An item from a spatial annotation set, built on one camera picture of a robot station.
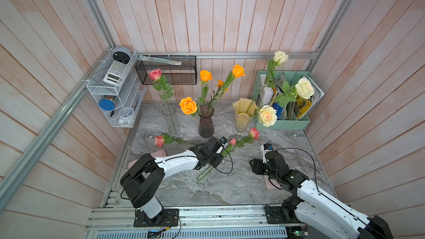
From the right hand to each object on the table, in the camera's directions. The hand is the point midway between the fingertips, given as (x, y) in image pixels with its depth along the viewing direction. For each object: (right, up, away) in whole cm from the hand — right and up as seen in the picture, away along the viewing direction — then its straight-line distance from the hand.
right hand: (253, 160), depth 85 cm
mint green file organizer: (+27, +26, +14) cm, 40 cm away
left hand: (-19, +1, +4) cm, 20 cm away
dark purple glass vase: (-25, +15, +22) cm, 37 cm away
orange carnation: (-18, +36, +1) cm, 40 cm away
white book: (+8, +36, +3) cm, 37 cm away
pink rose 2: (-49, +10, +12) cm, 51 cm away
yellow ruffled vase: (-2, +27, +10) cm, 29 cm away
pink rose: (-49, +40, +2) cm, 63 cm away
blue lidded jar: (-71, +29, -8) cm, 77 cm away
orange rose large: (-32, +28, -15) cm, 45 cm away
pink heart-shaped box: (-54, +2, +7) cm, 55 cm away
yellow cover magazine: (+36, +29, +16) cm, 49 cm away
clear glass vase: (-46, +25, +8) cm, 54 cm away
